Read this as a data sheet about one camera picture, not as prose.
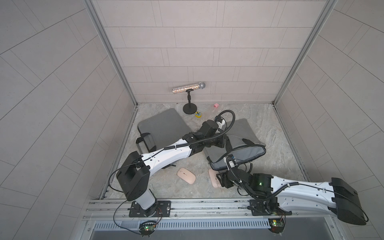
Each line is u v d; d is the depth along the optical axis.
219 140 0.67
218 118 0.68
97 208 0.72
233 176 0.55
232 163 0.68
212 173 0.80
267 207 0.63
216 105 1.14
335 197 0.42
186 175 0.81
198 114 1.08
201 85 0.96
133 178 0.42
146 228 0.64
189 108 1.12
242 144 0.77
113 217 0.68
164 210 0.71
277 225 0.68
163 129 0.99
